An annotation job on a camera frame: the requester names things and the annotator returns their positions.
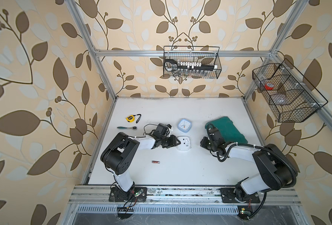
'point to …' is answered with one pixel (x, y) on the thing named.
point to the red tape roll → (269, 86)
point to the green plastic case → (229, 131)
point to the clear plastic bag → (279, 99)
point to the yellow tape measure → (131, 118)
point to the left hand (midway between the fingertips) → (177, 141)
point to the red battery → (155, 161)
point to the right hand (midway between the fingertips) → (200, 142)
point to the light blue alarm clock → (184, 125)
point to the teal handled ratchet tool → (134, 128)
